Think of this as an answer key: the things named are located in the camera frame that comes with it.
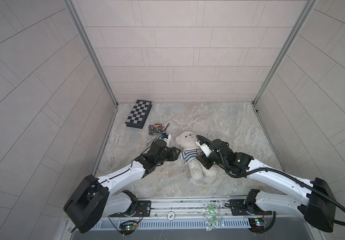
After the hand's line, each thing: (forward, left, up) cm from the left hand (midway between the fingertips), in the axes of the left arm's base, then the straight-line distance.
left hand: (182, 150), depth 82 cm
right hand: (-5, -8, +2) cm, 9 cm away
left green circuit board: (-34, +24, -5) cm, 42 cm away
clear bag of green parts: (-29, -15, -8) cm, 34 cm away
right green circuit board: (-32, -34, -9) cm, 48 cm away
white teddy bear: (+7, -3, -1) cm, 7 cm away
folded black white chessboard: (+30, +31, -6) cm, 44 cm away
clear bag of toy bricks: (+19, +18, -7) cm, 27 cm away
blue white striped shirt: (-2, -4, 0) cm, 4 cm away
